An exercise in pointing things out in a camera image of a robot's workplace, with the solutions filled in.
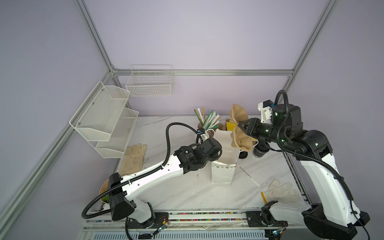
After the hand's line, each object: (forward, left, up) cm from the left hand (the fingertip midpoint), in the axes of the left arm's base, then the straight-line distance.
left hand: (213, 150), depth 71 cm
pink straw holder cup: (+30, +5, -17) cm, 35 cm away
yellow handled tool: (-15, -30, -25) cm, 42 cm away
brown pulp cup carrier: (0, -11, +10) cm, 15 cm away
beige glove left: (+8, +49, -25) cm, 56 cm away
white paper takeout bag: (-8, -5, -6) cm, 11 cm away
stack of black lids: (+11, -23, -23) cm, 34 cm away
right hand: (+2, -9, +17) cm, 19 cm away
